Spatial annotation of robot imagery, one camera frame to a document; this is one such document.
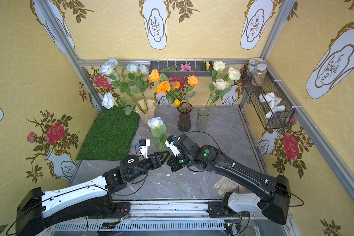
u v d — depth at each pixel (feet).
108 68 2.40
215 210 2.40
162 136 2.48
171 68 2.89
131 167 1.76
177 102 2.64
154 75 2.65
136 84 2.95
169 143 2.10
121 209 2.43
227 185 2.67
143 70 2.96
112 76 2.56
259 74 2.62
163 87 2.40
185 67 2.88
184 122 3.32
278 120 2.58
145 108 3.22
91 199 1.71
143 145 2.18
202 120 3.14
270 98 2.34
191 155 1.71
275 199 1.24
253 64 2.80
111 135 3.37
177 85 2.81
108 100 2.35
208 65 2.86
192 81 2.76
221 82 2.57
